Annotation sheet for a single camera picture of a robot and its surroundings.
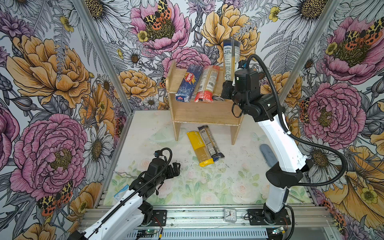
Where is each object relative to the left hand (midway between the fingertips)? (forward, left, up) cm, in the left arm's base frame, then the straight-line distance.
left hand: (172, 170), depth 83 cm
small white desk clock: (-21, -29, -5) cm, 36 cm away
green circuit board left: (-27, +10, -7) cm, 29 cm away
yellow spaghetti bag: (+16, -16, -4) cm, 23 cm away
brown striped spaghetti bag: (+20, -23, -4) cm, 30 cm away
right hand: (+20, -27, +40) cm, 52 cm away
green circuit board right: (-27, -51, -6) cm, 58 cm away
